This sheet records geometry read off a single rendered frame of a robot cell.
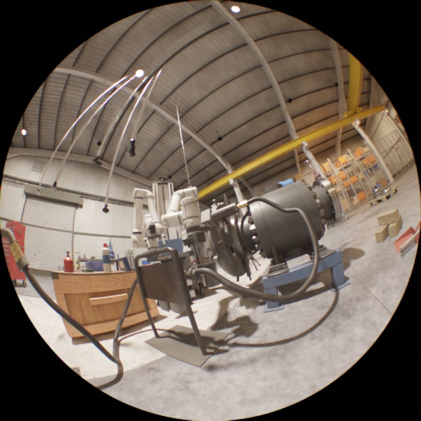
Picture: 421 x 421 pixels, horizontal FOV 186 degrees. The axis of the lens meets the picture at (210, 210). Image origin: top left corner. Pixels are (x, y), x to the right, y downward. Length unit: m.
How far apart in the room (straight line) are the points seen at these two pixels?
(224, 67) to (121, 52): 5.29
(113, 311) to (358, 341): 1.29
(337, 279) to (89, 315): 1.58
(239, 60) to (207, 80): 2.17
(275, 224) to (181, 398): 1.06
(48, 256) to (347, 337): 9.55
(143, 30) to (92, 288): 8.41
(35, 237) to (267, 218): 9.92
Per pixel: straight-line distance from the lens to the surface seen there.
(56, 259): 9.07
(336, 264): 0.97
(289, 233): 0.98
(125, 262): 1.12
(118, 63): 8.34
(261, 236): 0.97
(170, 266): 0.59
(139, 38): 8.21
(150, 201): 1.64
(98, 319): 1.09
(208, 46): 8.19
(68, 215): 9.44
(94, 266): 1.76
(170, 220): 0.80
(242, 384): 0.58
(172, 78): 8.09
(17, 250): 0.63
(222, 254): 0.97
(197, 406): 0.56
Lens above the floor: 0.50
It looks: 19 degrees up
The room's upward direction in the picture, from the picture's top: 14 degrees counter-clockwise
